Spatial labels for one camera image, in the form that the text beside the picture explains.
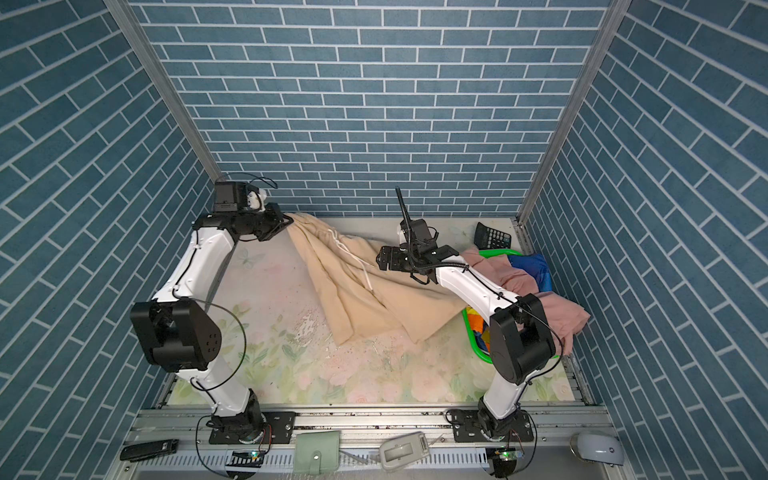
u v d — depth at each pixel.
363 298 0.89
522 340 0.46
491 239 1.12
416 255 0.68
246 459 0.72
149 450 0.72
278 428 0.74
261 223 0.74
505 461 0.71
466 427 0.74
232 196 0.66
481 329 0.77
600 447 0.69
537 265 0.90
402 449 0.69
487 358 0.77
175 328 0.46
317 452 0.69
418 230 0.68
